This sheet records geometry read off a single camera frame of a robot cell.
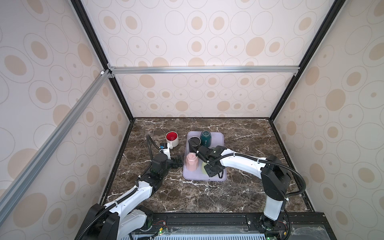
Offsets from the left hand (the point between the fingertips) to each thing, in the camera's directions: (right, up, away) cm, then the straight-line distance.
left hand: (181, 152), depth 83 cm
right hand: (+18, -12, +4) cm, 22 cm away
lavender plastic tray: (+23, +6, +23) cm, 34 cm away
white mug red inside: (-9, +7, +20) cm, 23 cm away
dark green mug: (+15, +7, +14) cm, 22 cm away
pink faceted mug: (+5, -6, +3) cm, 9 cm away
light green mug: (+12, -9, -5) cm, 16 cm away
